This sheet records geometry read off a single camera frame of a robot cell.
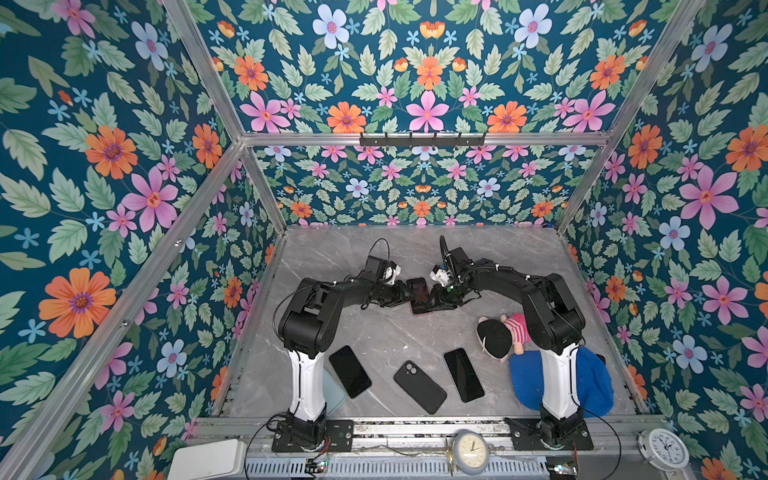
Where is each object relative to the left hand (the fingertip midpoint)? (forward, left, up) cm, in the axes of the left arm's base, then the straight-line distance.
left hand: (417, 290), depth 95 cm
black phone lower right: (-26, -11, -3) cm, 28 cm away
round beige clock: (-44, -9, 0) cm, 45 cm away
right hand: (-4, -4, -3) cm, 6 cm away
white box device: (-42, +53, -2) cm, 67 cm away
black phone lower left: (-22, +22, -7) cm, 32 cm away
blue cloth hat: (-32, -46, -4) cm, 56 cm away
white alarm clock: (-47, -54, -1) cm, 71 cm away
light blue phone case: (-28, +26, -7) cm, 39 cm away
